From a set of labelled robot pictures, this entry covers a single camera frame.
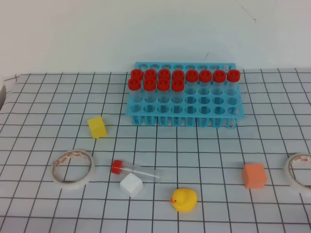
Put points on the white cube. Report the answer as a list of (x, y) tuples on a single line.
[(131, 185)]

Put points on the white tape roll right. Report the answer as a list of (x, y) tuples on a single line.
[(291, 181)]

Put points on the orange foam cube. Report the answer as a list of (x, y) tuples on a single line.
[(254, 175)]

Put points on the red cap clear tube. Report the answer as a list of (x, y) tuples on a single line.
[(148, 174)]

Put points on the white tape roll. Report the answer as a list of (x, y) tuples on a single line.
[(73, 185), (291, 181)]

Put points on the yellow rubber duck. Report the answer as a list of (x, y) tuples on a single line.
[(184, 199)]

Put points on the blue tube rack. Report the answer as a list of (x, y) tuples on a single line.
[(194, 110)]

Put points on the yellow foam cube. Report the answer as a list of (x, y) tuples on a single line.
[(97, 127)]

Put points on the white tape roll left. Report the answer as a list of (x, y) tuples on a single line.
[(73, 185)]

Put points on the white black grid cloth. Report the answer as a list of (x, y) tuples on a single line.
[(45, 115)]

